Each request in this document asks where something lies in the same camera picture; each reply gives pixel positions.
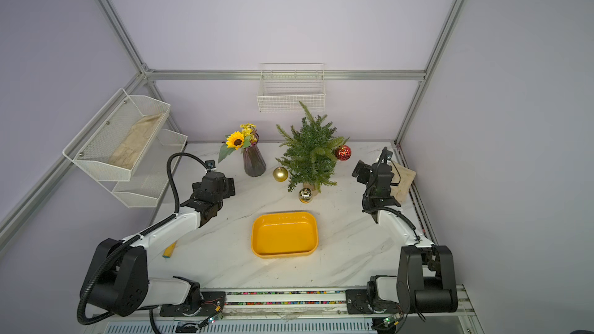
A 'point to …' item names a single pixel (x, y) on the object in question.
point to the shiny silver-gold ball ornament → (305, 195)
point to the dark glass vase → (254, 162)
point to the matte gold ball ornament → (280, 174)
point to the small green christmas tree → (310, 155)
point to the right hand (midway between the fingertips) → (371, 168)
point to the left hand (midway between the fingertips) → (215, 184)
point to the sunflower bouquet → (244, 139)
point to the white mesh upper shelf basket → (114, 142)
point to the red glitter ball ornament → (343, 152)
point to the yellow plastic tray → (285, 235)
